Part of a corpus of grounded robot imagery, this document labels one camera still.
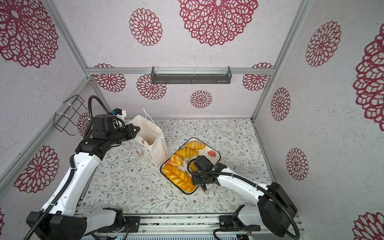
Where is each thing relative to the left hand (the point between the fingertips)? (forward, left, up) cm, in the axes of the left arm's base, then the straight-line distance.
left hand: (139, 130), depth 74 cm
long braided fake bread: (-15, -21, -27) cm, 37 cm away
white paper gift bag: (-4, -5, -4) cm, 7 cm away
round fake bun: (-3, -17, -25) cm, 31 cm away
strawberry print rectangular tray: (+4, -40, -30) cm, 50 cm away
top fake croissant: (+9, -29, -26) cm, 39 cm away
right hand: (-15, -28, -23) cm, 39 cm away
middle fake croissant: (+3, -23, -25) cm, 34 cm away
